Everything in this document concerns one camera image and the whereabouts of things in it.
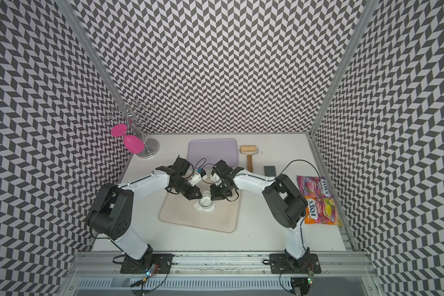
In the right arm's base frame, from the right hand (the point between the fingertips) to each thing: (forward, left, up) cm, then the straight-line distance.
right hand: (213, 201), depth 88 cm
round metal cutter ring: (-2, +2, 0) cm, 3 cm away
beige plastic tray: (-4, +17, 0) cm, 17 cm away
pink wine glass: (+27, +43, +11) cm, 52 cm away
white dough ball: (-1, +4, -1) cm, 4 cm away
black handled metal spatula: (+19, -31, -3) cm, 36 cm away
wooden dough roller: (+32, -20, -1) cm, 37 cm away
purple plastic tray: (+32, +5, -2) cm, 32 cm away
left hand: (+2, +7, 0) cm, 7 cm away
